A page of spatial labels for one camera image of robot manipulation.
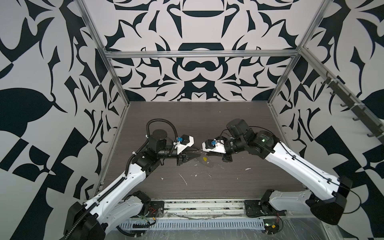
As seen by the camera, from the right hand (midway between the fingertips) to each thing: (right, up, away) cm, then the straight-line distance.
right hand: (208, 150), depth 66 cm
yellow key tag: (-1, -5, +4) cm, 6 cm away
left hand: (-4, +1, 0) cm, 4 cm away
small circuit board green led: (+30, -36, +5) cm, 47 cm away
